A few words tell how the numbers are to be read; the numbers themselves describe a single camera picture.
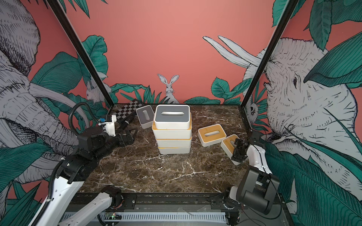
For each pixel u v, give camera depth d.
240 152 0.72
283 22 0.75
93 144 0.45
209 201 0.75
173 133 0.75
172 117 0.69
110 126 0.56
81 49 0.86
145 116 1.11
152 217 0.70
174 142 0.81
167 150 0.91
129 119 1.07
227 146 0.90
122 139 0.56
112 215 0.70
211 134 0.98
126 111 1.11
